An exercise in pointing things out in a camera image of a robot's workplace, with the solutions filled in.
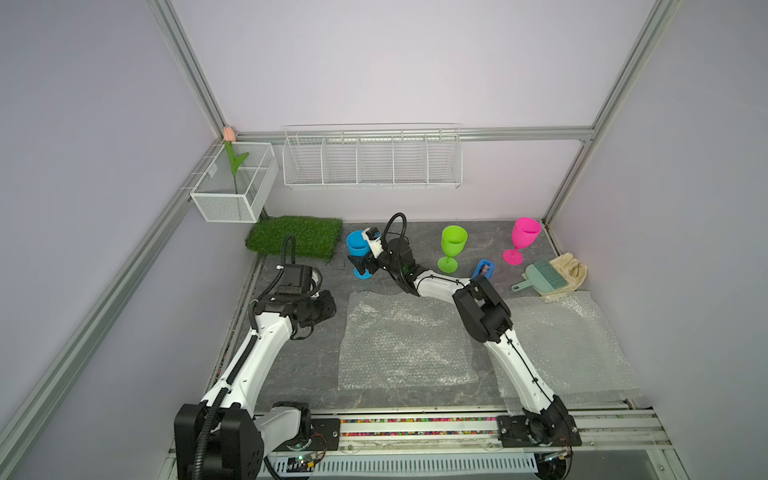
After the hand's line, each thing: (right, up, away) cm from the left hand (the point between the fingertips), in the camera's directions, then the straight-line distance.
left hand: (334, 309), depth 82 cm
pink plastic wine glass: (+59, +22, +15) cm, 65 cm away
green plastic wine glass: (+35, +19, +13) cm, 42 cm away
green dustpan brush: (+68, +8, +21) cm, 71 cm away
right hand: (+4, +18, +17) cm, 25 cm away
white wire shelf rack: (+25, +49, +21) cm, 59 cm away
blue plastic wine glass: (+5, +18, +12) cm, 22 cm away
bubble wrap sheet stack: (+69, -11, +7) cm, 70 cm away
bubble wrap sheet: (+19, -11, +7) cm, 23 cm away
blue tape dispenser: (+47, +11, +20) cm, 53 cm away
